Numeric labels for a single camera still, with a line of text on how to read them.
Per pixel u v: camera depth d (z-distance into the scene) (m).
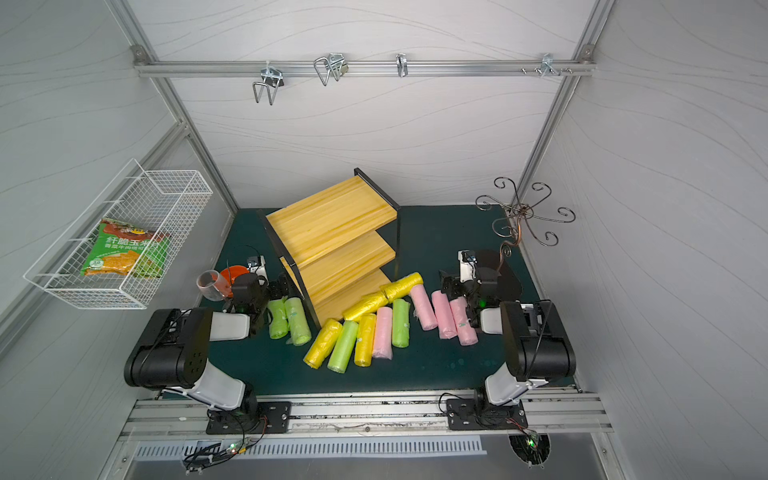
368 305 0.90
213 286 0.80
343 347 0.82
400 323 0.86
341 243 0.68
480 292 0.74
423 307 0.90
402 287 0.93
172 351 0.46
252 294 0.73
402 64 0.76
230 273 0.84
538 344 0.46
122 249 0.62
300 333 0.84
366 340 0.82
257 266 0.81
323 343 0.82
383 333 0.84
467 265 0.82
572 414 0.77
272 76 0.78
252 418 0.67
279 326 0.86
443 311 0.90
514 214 1.22
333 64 0.77
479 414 0.67
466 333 0.85
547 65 0.76
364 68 0.77
